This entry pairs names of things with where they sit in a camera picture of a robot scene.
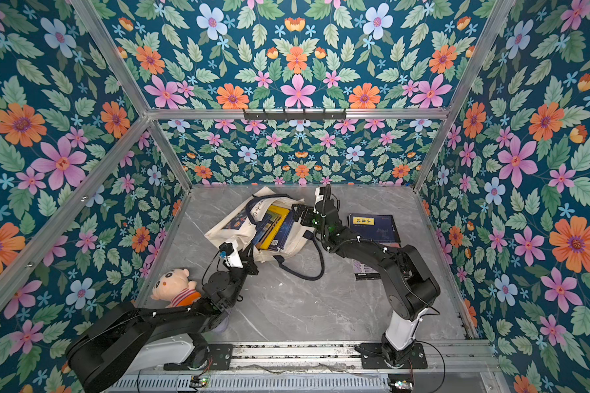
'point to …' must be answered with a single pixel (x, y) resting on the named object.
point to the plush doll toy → (175, 286)
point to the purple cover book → (364, 272)
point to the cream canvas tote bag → (302, 255)
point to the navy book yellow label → (377, 227)
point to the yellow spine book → (282, 213)
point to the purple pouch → (222, 325)
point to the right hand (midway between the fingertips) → (309, 203)
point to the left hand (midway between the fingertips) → (255, 243)
